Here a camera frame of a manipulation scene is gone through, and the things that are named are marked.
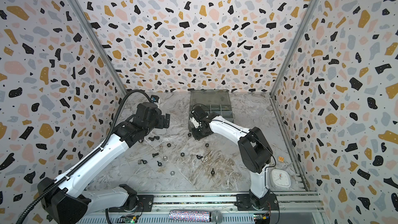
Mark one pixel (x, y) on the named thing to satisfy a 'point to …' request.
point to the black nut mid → (169, 144)
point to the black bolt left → (155, 154)
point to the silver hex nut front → (172, 172)
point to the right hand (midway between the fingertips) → (193, 133)
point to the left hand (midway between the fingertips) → (160, 112)
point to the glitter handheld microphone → (215, 216)
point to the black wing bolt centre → (199, 157)
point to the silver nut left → (165, 158)
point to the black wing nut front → (212, 172)
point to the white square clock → (280, 179)
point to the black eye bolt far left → (144, 162)
